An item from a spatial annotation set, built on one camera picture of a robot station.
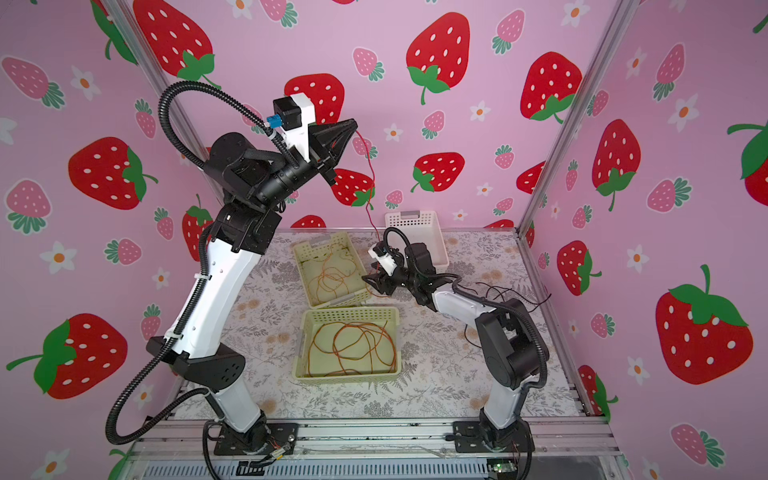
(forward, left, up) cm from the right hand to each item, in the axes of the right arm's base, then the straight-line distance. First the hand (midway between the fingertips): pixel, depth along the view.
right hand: (368, 270), depth 87 cm
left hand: (-5, -3, +46) cm, 47 cm away
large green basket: (-11, +17, -14) cm, 25 cm away
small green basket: (+14, +27, -16) cm, 34 cm away
